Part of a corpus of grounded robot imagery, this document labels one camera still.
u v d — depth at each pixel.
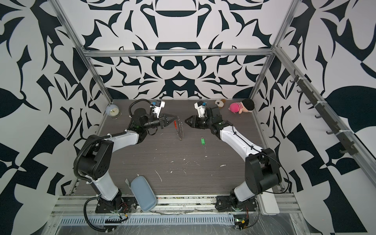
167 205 0.76
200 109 0.78
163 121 0.76
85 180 0.50
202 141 0.97
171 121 0.81
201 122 0.75
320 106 0.60
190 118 0.77
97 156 0.49
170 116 0.81
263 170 0.44
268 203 0.70
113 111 1.05
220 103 1.15
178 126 0.83
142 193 0.76
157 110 0.77
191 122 0.76
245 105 1.08
